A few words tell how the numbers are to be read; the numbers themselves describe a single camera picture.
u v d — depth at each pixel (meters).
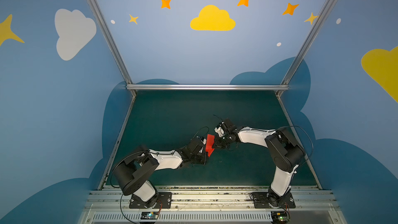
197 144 0.70
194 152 0.71
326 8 0.78
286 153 0.50
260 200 0.74
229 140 0.73
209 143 0.93
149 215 0.72
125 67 1.05
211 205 0.73
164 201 0.75
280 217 0.71
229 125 0.78
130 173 0.44
